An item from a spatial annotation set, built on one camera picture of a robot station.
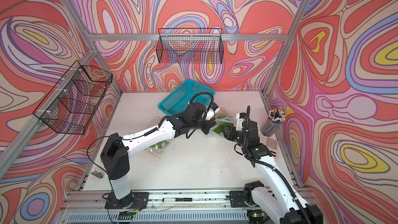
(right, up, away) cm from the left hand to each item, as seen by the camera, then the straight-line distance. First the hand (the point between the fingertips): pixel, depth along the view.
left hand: (218, 123), depth 79 cm
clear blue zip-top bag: (-3, 0, -8) cm, 9 cm away
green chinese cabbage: (+4, 0, +7) cm, 8 cm away
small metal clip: (-63, -27, +2) cm, 69 cm away
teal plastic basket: (-25, +12, +33) cm, 44 cm away
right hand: (+4, -5, +2) cm, 6 cm away
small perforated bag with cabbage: (-34, -16, +5) cm, 38 cm away
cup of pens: (+32, +3, +4) cm, 32 cm away
